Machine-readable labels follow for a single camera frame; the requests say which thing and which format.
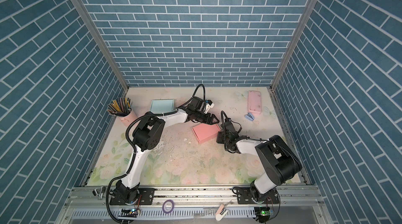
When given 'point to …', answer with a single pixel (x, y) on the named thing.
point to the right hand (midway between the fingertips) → (218, 133)
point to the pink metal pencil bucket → (127, 120)
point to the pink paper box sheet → (205, 132)
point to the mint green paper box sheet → (162, 105)
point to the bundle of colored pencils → (120, 107)
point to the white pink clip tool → (221, 212)
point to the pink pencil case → (254, 101)
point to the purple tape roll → (171, 201)
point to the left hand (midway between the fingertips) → (215, 120)
